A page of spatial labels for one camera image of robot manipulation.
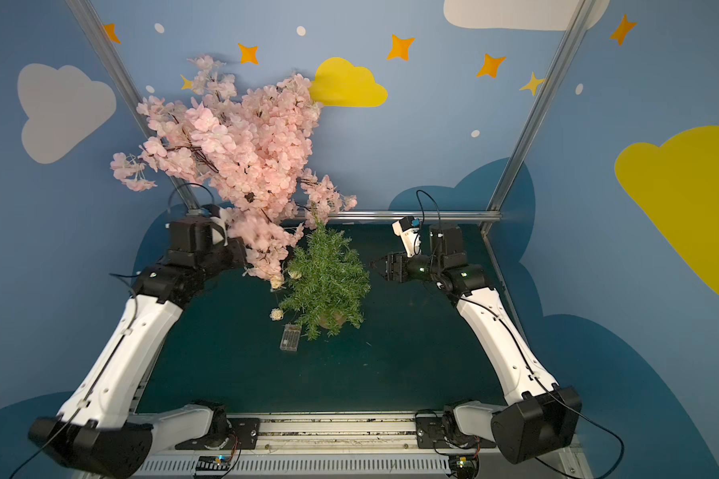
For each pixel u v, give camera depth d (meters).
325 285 0.70
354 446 0.73
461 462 0.73
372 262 0.70
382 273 0.67
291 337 0.90
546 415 0.38
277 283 0.76
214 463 0.73
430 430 0.75
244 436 0.73
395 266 0.64
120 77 0.78
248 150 0.59
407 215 0.65
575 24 0.71
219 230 0.55
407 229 0.65
